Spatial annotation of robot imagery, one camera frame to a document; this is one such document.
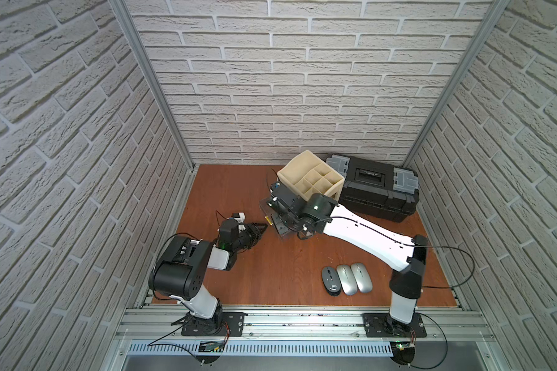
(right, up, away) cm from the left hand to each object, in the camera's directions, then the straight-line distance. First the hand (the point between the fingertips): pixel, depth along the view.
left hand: (270, 223), depth 90 cm
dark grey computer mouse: (+23, -20, -9) cm, 32 cm away
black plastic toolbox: (+46, +13, -2) cm, 48 cm away
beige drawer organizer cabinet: (+14, +19, -9) cm, 25 cm away
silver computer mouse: (+29, -20, -8) cm, 36 cm away
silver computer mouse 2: (+35, -19, -7) cm, 40 cm away
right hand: (+6, +5, -15) cm, 17 cm away
